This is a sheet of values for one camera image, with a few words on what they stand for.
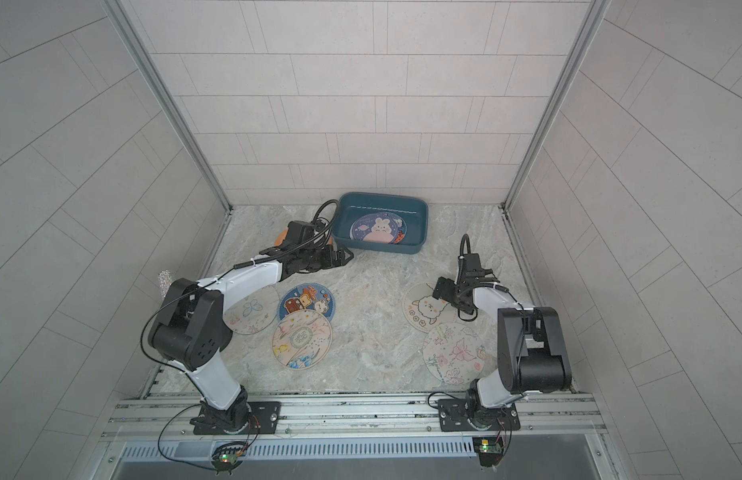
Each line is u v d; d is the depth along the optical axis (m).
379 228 1.08
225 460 0.64
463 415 0.71
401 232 1.08
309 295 0.92
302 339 0.83
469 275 0.73
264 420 0.71
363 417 0.72
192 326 0.46
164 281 0.71
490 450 0.68
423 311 0.89
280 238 1.06
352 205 1.15
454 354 0.81
